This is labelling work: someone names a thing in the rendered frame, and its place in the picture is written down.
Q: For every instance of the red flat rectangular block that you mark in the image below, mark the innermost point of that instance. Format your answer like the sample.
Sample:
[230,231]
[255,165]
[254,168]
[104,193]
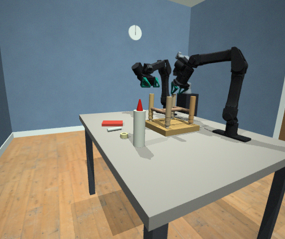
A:
[112,123]

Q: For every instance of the yellow flat stool seat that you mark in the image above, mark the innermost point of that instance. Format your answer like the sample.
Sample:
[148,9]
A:
[177,126]

